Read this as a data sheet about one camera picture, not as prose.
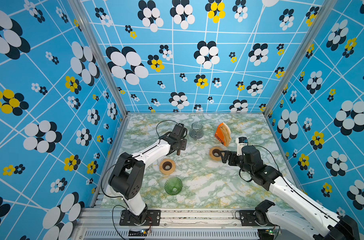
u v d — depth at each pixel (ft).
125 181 1.49
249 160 1.94
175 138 2.28
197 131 3.28
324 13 2.28
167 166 2.99
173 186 2.72
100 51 2.79
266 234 2.31
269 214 1.99
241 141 2.27
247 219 2.39
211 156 3.07
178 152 3.06
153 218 2.43
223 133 3.16
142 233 2.31
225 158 2.32
